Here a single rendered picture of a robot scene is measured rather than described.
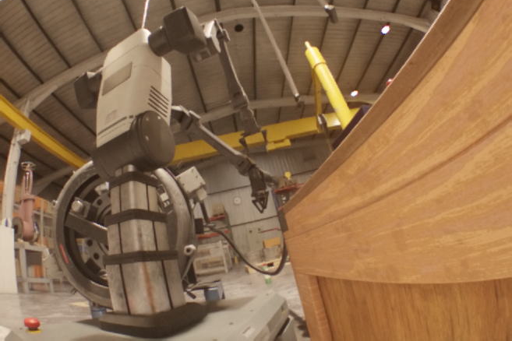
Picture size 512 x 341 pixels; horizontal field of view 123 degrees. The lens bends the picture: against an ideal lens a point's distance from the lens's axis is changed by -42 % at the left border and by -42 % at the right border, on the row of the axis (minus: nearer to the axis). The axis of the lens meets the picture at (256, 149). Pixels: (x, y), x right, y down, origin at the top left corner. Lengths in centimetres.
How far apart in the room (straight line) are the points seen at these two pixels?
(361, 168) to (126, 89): 62
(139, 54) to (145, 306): 67
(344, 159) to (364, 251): 9
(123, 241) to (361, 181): 51
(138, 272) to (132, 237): 8
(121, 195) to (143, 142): 14
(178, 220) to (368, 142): 91
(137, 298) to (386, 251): 48
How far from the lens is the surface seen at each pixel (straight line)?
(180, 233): 101
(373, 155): 18
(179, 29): 75
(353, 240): 24
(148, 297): 54
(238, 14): 895
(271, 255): 511
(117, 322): 58
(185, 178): 109
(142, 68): 73
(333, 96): 465
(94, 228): 114
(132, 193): 59
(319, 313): 44
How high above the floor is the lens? 40
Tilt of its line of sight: 24 degrees up
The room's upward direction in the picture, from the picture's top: 15 degrees counter-clockwise
